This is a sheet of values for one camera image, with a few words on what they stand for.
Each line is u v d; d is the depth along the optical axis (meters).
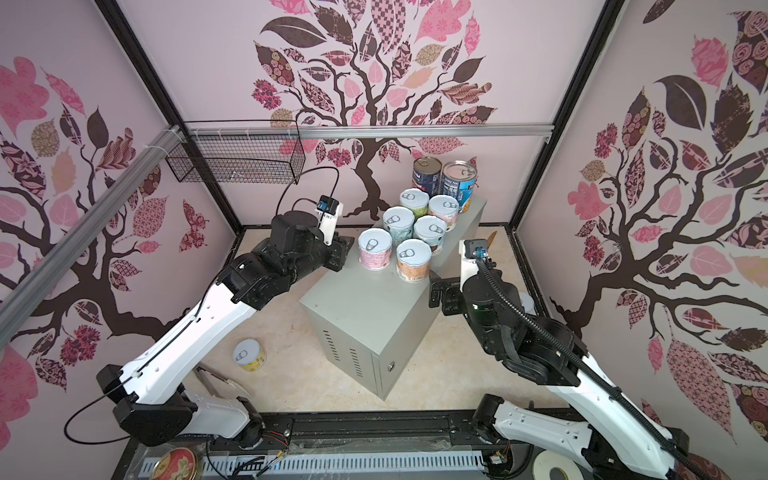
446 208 0.70
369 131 0.92
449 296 0.50
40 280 0.53
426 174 0.72
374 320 0.57
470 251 0.47
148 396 0.38
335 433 0.75
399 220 0.67
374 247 0.61
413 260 0.59
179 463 0.67
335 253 0.58
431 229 0.65
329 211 0.54
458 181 0.69
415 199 0.71
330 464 0.70
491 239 1.15
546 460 0.69
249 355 0.81
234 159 1.22
